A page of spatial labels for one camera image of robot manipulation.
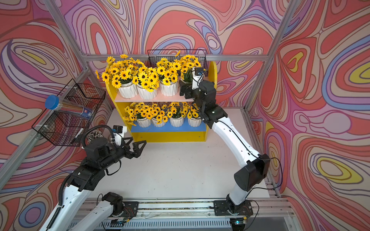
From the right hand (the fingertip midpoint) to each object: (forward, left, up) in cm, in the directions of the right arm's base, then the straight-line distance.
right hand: (188, 83), depth 70 cm
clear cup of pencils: (-11, +54, -25) cm, 60 cm away
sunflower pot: (-2, +29, -17) cm, 34 cm away
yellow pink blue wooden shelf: (-1, +15, -40) cm, 43 cm away
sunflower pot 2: (-6, +17, -18) cm, 25 cm away
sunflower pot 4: (-4, -3, -23) cm, 24 cm away
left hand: (-23, +24, -15) cm, 36 cm away
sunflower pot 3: (-3, +8, -23) cm, 24 cm away
